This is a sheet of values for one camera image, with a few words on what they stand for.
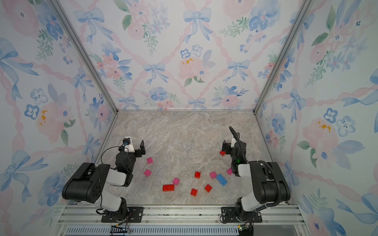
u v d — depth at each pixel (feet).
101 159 3.10
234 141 2.64
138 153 2.68
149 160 3.01
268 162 1.64
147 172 2.83
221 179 2.75
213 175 2.81
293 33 2.52
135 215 2.46
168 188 2.67
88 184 1.48
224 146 2.81
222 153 3.11
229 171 2.87
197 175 2.82
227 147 2.76
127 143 2.49
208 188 2.68
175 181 2.75
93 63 3.02
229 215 2.41
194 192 2.61
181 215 2.49
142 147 2.76
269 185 1.48
